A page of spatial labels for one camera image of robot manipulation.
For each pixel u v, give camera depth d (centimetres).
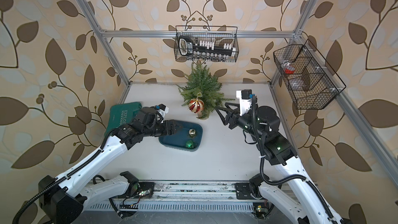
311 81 74
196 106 69
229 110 53
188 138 91
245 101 52
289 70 81
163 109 71
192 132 90
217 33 91
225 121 54
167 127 65
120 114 98
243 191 74
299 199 41
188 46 85
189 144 85
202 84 74
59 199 37
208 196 74
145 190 73
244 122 53
